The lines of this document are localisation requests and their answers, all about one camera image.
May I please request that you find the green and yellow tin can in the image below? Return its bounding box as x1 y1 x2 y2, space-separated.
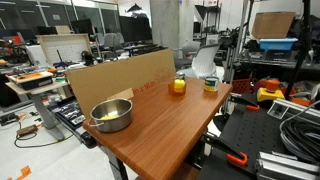
203 76 220 93

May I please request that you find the yellow item inside pot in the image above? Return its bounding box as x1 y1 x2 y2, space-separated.
99 114 120 121

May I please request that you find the silver aluminium extrusion block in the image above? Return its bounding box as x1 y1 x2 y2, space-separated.
255 151 320 180

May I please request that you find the orange floor tape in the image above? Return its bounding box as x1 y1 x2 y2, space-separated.
5 165 33 180

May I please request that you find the black patterned tray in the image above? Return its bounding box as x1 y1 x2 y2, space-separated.
52 97 88 132

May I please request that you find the grey side table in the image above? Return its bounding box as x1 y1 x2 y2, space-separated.
4 79 70 142

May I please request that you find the red plastic crate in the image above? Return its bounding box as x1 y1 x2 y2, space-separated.
231 78 253 95

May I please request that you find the white and orange desk device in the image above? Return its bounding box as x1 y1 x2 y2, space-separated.
6 70 55 91

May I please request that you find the metal storage rack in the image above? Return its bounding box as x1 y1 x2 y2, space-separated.
222 0 320 84

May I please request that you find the large black monitor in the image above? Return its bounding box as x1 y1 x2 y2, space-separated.
118 15 153 43

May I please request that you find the black vertical camera pole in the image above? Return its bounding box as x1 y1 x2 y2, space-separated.
284 0 313 101

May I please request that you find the stainless steel pot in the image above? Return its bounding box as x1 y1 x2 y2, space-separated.
87 97 134 134

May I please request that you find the brown power brick with cable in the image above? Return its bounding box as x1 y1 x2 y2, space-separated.
13 121 73 149

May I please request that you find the orange plastic bowl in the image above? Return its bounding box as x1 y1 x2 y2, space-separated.
167 81 187 97

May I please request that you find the black perforated breadboard base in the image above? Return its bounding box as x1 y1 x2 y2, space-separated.
197 102 320 180

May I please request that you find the bundle of grey black cables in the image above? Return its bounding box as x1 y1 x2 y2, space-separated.
278 99 320 165

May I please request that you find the blue plastic bin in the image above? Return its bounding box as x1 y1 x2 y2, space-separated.
258 37 299 52

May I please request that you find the brown cardboard box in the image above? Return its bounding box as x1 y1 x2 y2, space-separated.
251 11 297 40

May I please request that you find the yellow red emergency stop button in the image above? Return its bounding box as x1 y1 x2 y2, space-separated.
256 79 286 103

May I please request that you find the white office chair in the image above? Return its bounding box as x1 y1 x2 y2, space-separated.
175 42 223 81

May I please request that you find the black clamp with orange handle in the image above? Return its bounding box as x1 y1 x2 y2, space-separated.
201 132 249 168
229 93 261 112

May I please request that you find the grey table leg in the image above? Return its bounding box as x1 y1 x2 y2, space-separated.
98 145 130 180

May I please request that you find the large brown cardboard sheet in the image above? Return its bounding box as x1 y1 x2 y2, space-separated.
66 48 177 120

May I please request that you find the small black monitor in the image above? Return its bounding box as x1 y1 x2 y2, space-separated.
69 18 95 36

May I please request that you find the white pegboard panel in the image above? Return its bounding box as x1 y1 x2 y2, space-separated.
36 33 93 67

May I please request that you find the silver aluminium extrusion rail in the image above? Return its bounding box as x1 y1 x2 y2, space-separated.
266 97 320 125

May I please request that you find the small cardboard piece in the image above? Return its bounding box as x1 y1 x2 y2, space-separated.
106 87 135 101

